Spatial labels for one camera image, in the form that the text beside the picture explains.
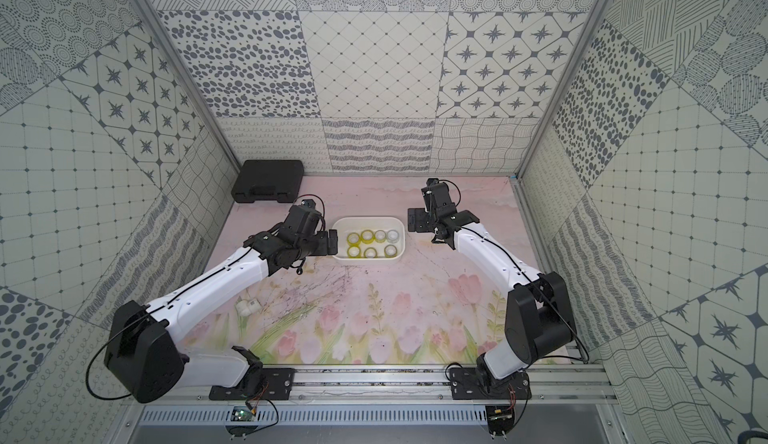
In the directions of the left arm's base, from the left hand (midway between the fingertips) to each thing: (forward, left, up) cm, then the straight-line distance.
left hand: (322, 233), depth 84 cm
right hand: (+7, -31, -2) cm, 31 cm away
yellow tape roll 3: (+10, -11, -16) cm, 22 cm away
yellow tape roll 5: (+4, -7, -16) cm, 18 cm away
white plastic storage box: (+16, -14, -18) cm, 28 cm away
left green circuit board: (-41, +16, -19) cm, 48 cm away
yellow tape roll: (+5, -19, -17) cm, 26 cm away
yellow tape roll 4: (+9, -6, -16) cm, 19 cm away
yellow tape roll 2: (+4, -12, -16) cm, 21 cm away
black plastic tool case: (+35, +31, -14) cm, 49 cm away
